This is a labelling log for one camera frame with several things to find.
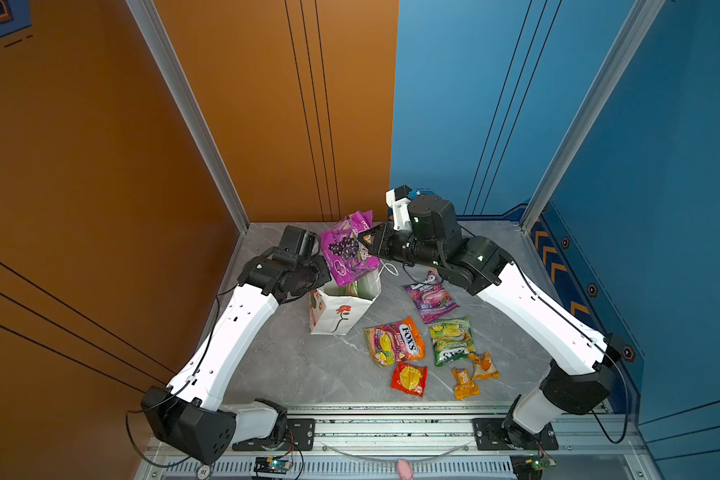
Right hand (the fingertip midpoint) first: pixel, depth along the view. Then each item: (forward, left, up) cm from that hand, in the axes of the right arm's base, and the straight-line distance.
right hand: (353, 237), depth 61 cm
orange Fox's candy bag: (-6, -10, -37) cm, 39 cm away
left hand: (+4, +8, -16) cm, 18 cm away
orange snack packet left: (-17, -28, -41) cm, 52 cm away
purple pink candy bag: (+9, -22, -39) cm, 45 cm away
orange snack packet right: (-13, -35, -41) cm, 55 cm away
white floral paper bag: (-5, +5, -21) cm, 22 cm away
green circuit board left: (-35, +21, -42) cm, 59 cm away
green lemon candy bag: (-5, -27, -39) cm, 47 cm away
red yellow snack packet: (-16, -14, -40) cm, 45 cm away
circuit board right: (-35, -41, -44) cm, 69 cm away
